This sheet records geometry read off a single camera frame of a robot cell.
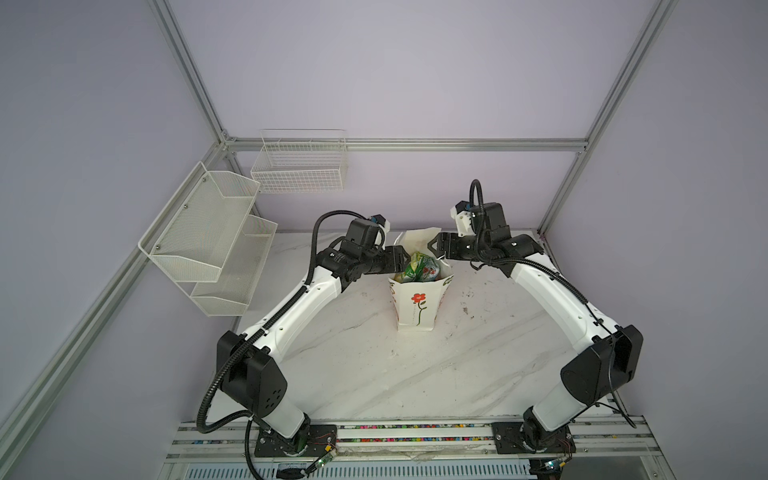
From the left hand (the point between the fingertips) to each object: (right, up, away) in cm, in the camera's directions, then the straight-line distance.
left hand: (400, 260), depth 78 cm
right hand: (+10, +5, +1) cm, 11 cm away
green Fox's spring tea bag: (+7, -2, +14) cm, 16 cm away
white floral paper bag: (+4, -12, +2) cm, 13 cm away
